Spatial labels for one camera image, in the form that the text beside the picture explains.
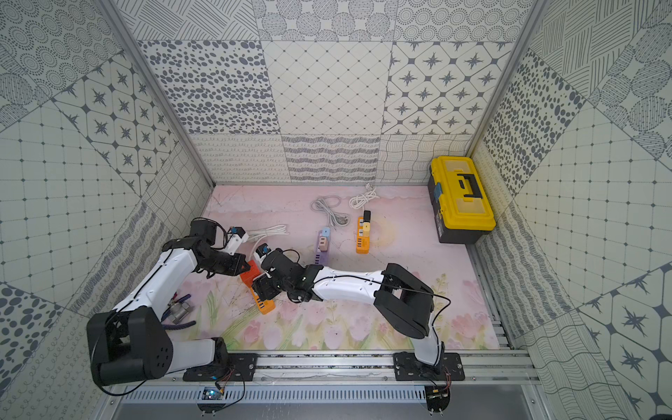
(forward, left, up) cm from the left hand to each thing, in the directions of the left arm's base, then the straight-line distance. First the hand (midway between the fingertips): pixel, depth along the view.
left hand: (244, 264), depth 84 cm
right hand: (-5, -8, 0) cm, 10 cm away
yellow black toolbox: (+21, -74, +7) cm, 78 cm away
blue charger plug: (+16, -26, -4) cm, 30 cm away
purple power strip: (+8, -25, -8) cm, 27 cm away
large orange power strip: (-11, -8, -9) cm, 16 cm away
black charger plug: (+23, -41, -4) cm, 47 cm away
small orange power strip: (+14, -40, -8) cm, 43 cm away
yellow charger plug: (+18, -41, -4) cm, 45 cm away
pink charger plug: (+11, -25, -3) cm, 27 cm away
